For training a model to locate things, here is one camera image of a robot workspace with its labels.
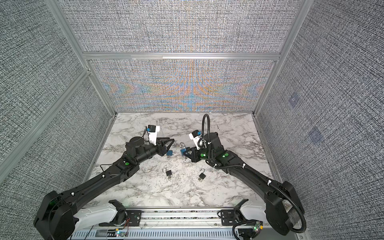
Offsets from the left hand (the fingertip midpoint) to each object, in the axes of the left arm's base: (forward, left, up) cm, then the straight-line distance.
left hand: (172, 140), depth 75 cm
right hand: (-4, -6, -6) cm, 9 cm away
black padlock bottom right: (-10, -15, -24) cm, 30 cm away
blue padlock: (+11, -4, -25) cm, 28 cm away
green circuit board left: (-35, +25, -24) cm, 50 cm away
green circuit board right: (-36, -38, -21) cm, 56 cm away
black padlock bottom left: (-7, +4, -23) cm, 24 cm away
